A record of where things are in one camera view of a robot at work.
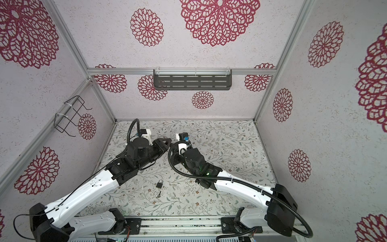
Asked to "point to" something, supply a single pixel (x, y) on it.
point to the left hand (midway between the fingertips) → (170, 143)
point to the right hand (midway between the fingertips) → (170, 142)
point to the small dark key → (158, 195)
